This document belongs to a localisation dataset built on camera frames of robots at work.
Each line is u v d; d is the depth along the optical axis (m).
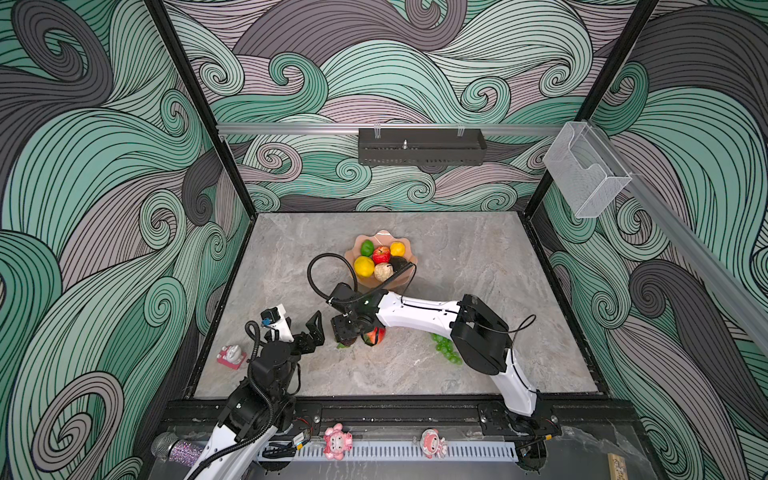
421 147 0.96
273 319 0.63
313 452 0.70
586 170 0.79
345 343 0.82
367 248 1.01
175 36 0.75
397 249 1.01
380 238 1.07
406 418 0.75
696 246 0.59
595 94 0.86
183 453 0.65
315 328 0.69
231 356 0.75
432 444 0.67
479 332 0.53
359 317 0.65
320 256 0.80
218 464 0.50
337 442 0.67
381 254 1.00
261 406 0.55
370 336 0.85
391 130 0.94
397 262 0.96
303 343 0.67
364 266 0.95
